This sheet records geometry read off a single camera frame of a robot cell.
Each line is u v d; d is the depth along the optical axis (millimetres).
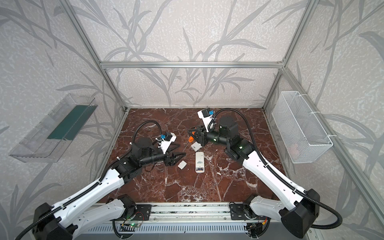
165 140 607
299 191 394
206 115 571
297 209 372
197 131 623
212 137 585
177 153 645
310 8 710
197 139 610
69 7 710
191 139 653
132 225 706
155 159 614
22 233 365
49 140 646
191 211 753
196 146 963
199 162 893
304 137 609
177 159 663
